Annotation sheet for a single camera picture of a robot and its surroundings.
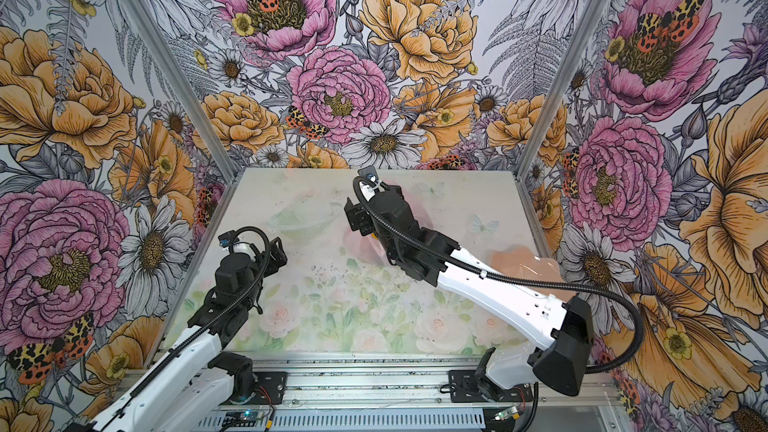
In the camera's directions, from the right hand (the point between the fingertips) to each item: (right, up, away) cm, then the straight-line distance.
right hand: (367, 201), depth 70 cm
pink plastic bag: (-2, -13, +17) cm, 22 cm away
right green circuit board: (+34, -49, +1) cm, 60 cm away
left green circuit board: (-30, -51, +1) cm, 59 cm away
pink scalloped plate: (+45, -18, +24) cm, 54 cm away
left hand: (-28, -14, +12) cm, 34 cm away
